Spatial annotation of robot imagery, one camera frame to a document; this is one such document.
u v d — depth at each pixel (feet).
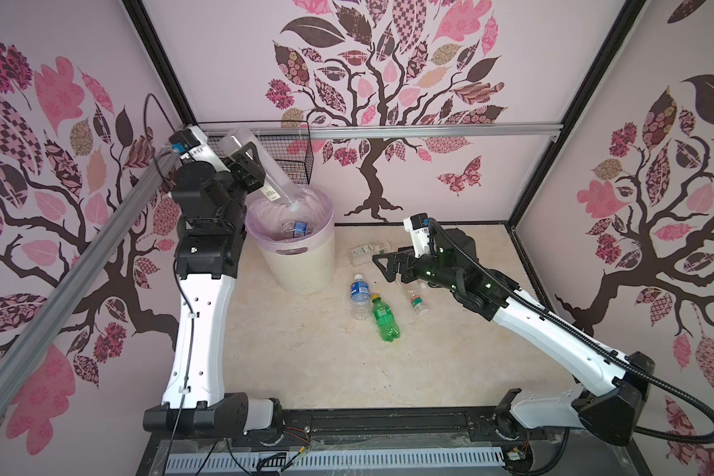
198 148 1.55
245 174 1.65
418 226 1.94
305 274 3.13
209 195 1.33
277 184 2.00
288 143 3.03
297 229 3.20
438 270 1.86
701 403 1.18
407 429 2.47
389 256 2.03
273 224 3.19
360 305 3.06
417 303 3.04
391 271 1.97
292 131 2.95
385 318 2.88
